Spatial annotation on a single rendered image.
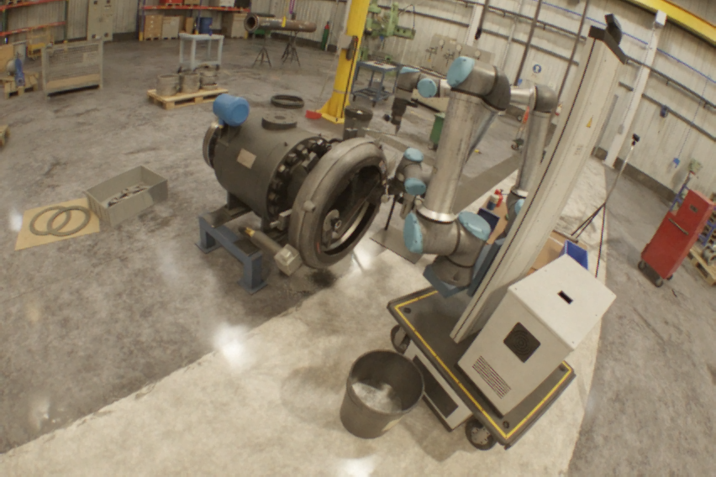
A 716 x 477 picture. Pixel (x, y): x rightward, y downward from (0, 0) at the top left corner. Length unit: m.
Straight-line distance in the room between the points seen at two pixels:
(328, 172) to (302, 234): 0.31
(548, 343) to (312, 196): 1.12
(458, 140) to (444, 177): 0.14
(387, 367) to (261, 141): 1.32
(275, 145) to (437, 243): 1.01
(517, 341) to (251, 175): 1.49
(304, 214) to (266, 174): 0.37
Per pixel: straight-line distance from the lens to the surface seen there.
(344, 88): 5.30
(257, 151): 1.84
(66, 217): 3.00
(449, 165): 1.16
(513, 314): 1.29
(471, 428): 1.76
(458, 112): 1.14
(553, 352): 1.26
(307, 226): 1.51
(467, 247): 1.30
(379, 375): 1.62
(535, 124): 1.73
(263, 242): 1.69
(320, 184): 1.47
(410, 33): 12.58
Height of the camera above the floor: 1.52
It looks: 31 degrees down
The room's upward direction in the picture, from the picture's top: 14 degrees clockwise
